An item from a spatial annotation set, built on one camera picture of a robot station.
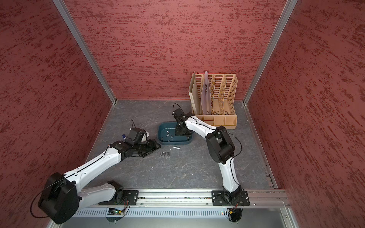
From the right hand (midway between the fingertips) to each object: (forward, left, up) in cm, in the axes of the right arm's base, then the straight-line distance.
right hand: (181, 135), depth 95 cm
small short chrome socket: (+2, +10, -2) cm, 10 cm away
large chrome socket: (+3, +10, -3) cm, 11 cm away
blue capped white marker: (+2, +41, -2) cm, 41 cm away
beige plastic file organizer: (+34, -32, +12) cm, 48 cm away
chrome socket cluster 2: (-12, +12, -3) cm, 17 cm away
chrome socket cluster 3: (-12, +13, -3) cm, 18 cm away
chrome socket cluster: (-12, +9, -3) cm, 15 cm away
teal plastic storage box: (-1, +6, -4) cm, 8 cm away
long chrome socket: (-8, +4, -2) cm, 9 cm away
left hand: (-13, +14, +6) cm, 20 cm away
